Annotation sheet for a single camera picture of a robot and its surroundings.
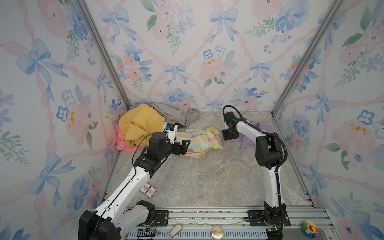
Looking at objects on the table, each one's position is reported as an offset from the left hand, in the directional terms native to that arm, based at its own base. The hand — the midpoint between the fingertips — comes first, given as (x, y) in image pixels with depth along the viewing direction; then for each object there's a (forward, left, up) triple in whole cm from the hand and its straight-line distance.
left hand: (183, 138), depth 76 cm
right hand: (+18, -29, -22) cm, 41 cm away
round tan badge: (-38, -17, -23) cm, 48 cm away
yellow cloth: (+16, +29, -7) cm, 34 cm away
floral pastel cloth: (+9, -11, -16) cm, 21 cm away
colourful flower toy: (-36, -61, -22) cm, 74 cm away
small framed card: (-19, +19, -22) cm, 35 cm away
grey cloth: (+34, -3, -21) cm, 40 cm away
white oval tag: (-37, +3, -21) cm, 43 cm away
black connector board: (-38, +18, -27) cm, 50 cm away
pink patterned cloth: (+11, +43, -22) cm, 50 cm away
